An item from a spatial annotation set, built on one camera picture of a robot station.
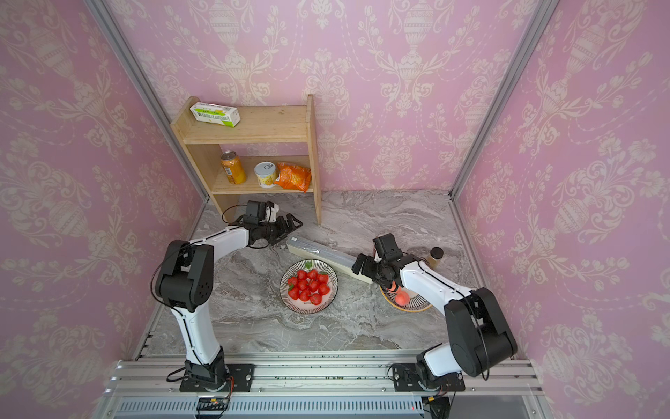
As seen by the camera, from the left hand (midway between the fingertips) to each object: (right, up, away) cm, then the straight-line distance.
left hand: (296, 229), depth 99 cm
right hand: (+25, -14, -10) cm, 30 cm away
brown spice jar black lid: (+49, -10, -11) cm, 51 cm away
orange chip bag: (+1, +18, -9) cm, 20 cm away
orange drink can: (-19, +21, -11) cm, 31 cm away
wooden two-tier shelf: (-12, +32, +7) cm, 35 cm away
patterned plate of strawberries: (+6, -20, -9) cm, 22 cm away
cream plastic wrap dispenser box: (+16, -11, -6) cm, 20 cm away
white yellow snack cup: (-9, +20, -8) cm, 23 cm away
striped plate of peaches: (+43, -24, -11) cm, 50 cm away
